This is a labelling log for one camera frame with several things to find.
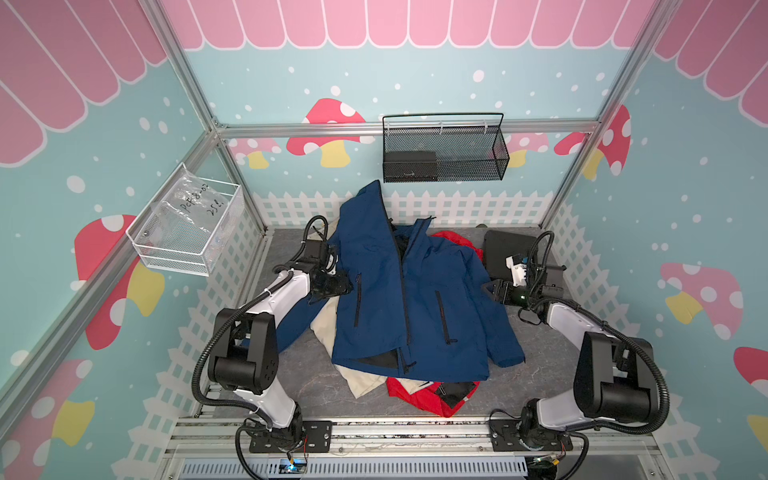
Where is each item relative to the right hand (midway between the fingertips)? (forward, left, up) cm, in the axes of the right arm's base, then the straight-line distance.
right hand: (489, 286), depth 91 cm
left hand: (-1, +44, -1) cm, 44 cm away
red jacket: (-30, +16, -9) cm, 35 cm away
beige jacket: (-28, +26, -5) cm, 38 cm away
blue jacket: (-6, +22, -2) cm, 23 cm away
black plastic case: (+22, -10, -6) cm, 25 cm away
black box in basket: (+25, +24, +26) cm, 44 cm away
